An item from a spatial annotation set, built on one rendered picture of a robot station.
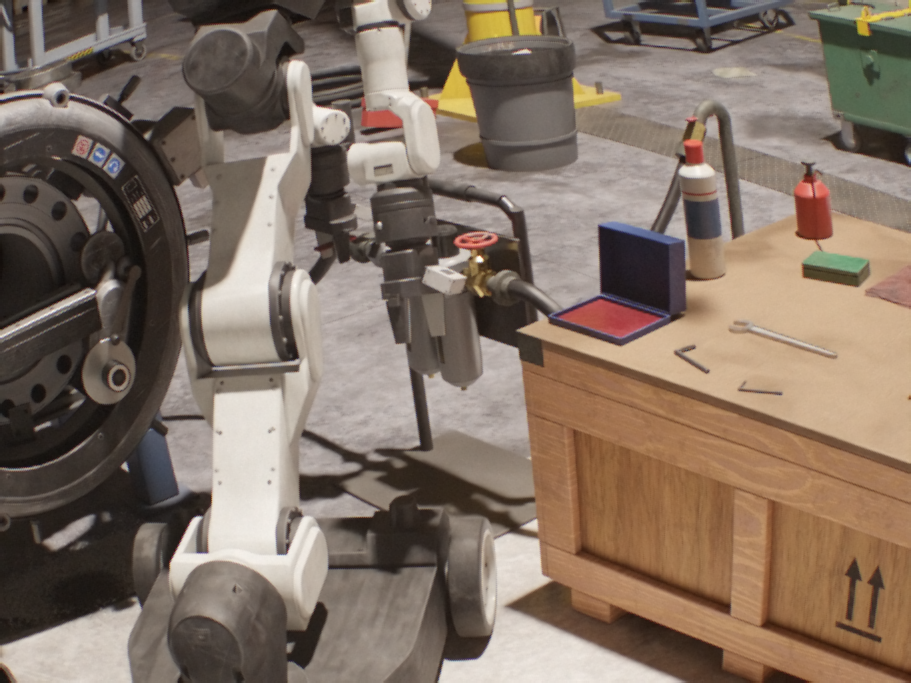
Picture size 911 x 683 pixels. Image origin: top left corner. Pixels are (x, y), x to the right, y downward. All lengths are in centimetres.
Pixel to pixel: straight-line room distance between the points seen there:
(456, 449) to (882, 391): 130
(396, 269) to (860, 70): 306
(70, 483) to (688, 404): 106
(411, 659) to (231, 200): 72
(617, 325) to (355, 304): 173
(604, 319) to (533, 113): 261
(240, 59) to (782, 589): 110
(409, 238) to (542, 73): 270
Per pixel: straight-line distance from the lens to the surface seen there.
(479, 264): 267
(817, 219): 267
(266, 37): 222
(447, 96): 611
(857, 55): 501
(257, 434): 221
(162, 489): 306
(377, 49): 224
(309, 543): 214
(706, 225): 246
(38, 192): 256
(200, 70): 218
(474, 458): 306
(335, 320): 389
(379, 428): 326
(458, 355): 277
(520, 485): 293
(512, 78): 486
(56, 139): 242
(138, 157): 250
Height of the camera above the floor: 131
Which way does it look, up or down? 21 degrees down
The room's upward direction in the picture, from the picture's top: 8 degrees counter-clockwise
